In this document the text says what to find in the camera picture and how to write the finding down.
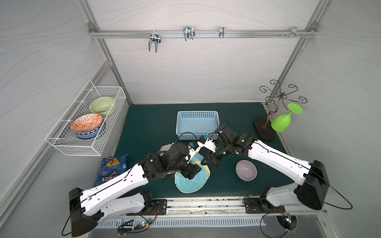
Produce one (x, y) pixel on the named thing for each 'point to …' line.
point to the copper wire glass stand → (268, 133)
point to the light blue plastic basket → (192, 125)
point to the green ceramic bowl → (101, 105)
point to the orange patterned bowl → (87, 125)
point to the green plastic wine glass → (281, 123)
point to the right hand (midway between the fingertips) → (202, 161)
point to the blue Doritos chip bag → (112, 167)
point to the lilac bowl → (246, 170)
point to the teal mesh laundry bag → (187, 186)
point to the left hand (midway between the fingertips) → (195, 166)
